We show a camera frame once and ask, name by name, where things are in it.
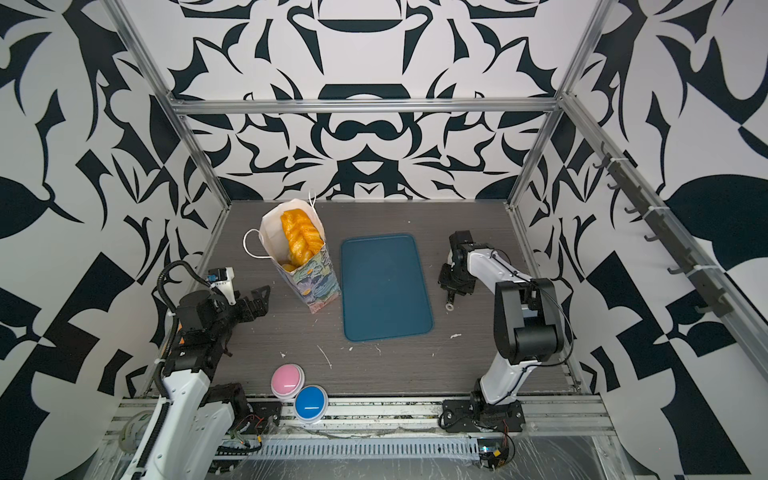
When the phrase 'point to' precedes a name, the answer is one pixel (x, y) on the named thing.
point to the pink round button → (287, 381)
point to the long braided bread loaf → (303, 236)
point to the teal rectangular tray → (383, 287)
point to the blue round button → (311, 403)
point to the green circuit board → (492, 452)
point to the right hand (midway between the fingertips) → (450, 283)
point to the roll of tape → (132, 430)
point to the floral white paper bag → (315, 282)
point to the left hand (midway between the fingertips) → (250, 286)
